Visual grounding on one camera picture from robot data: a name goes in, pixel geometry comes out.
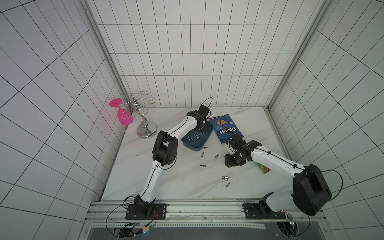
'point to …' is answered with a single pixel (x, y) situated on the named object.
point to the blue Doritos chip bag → (225, 127)
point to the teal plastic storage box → (202, 139)
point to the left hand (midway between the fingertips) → (200, 130)
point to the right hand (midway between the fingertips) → (224, 163)
